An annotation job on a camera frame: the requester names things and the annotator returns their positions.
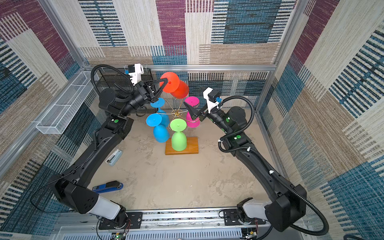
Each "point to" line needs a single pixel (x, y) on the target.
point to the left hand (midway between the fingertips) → (167, 82)
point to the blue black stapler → (109, 186)
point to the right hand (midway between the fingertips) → (195, 95)
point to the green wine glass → (178, 139)
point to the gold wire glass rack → (177, 112)
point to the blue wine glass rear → (158, 104)
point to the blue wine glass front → (161, 132)
